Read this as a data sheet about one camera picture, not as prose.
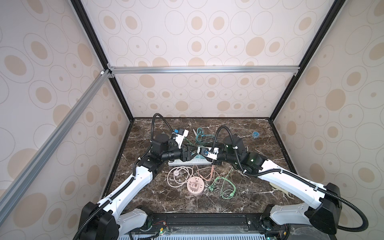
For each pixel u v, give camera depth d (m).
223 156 0.61
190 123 1.16
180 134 0.65
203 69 0.90
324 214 0.38
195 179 0.86
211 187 0.85
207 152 0.58
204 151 0.59
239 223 0.76
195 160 0.64
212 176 0.88
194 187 0.79
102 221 0.38
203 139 1.09
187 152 0.64
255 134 1.09
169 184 0.87
